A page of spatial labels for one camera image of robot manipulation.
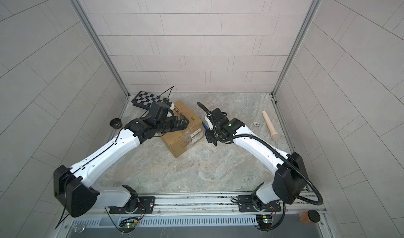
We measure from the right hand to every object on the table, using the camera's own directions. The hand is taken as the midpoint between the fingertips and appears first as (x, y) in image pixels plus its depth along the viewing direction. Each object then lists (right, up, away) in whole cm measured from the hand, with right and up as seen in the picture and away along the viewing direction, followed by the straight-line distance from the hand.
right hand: (207, 137), depth 79 cm
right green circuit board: (+26, -35, -11) cm, 45 cm away
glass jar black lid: (-51, +6, +7) cm, 52 cm away
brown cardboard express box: (-13, -1, -4) cm, 13 cm away
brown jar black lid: (+40, -28, -17) cm, 52 cm away
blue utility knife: (-1, +5, +1) cm, 5 cm away
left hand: (-10, +8, -3) cm, 13 cm away
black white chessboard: (-43, +20, +29) cm, 56 cm away
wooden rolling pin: (+40, -2, +12) cm, 42 cm away
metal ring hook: (-51, -33, -17) cm, 63 cm away
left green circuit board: (-33, -34, -15) cm, 49 cm away
